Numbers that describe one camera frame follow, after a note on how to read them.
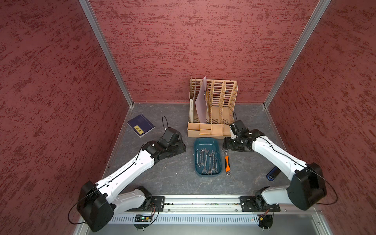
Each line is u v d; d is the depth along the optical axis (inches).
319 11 28.7
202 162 34.4
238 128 26.0
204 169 33.7
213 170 33.5
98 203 14.8
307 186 16.1
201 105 36.3
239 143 23.9
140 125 41.9
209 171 33.5
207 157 35.5
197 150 36.3
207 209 28.8
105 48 34.0
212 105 44.7
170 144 22.8
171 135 23.1
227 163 34.4
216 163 34.5
